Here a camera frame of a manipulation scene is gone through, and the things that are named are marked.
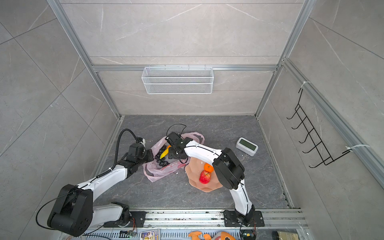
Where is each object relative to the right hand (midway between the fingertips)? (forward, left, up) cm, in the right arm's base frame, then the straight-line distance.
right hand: (173, 154), depth 91 cm
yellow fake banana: (0, +5, +1) cm, 5 cm away
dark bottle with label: (-42, -53, -2) cm, 68 cm away
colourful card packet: (-40, +8, -3) cm, 41 cm away
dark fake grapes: (-4, +7, -2) cm, 9 cm away
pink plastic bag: (-11, +10, +2) cm, 15 cm away
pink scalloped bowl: (-8, -12, -4) cm, 15 cm away
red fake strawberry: (-15, -19, +1) cm, 24 cm away
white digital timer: (+5, -48, -2) cm, 49 cm away
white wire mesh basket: (+43, -3, +25) cm, 50 cm away
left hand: (+2, +13, +3) cm, 14 cm away
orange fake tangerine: (-9, -21, -1) cm, 23 cm away
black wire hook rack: (-14, -68, +25) cm, 73 cm away
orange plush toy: (-41, -25, +1) cm, 48 cm away
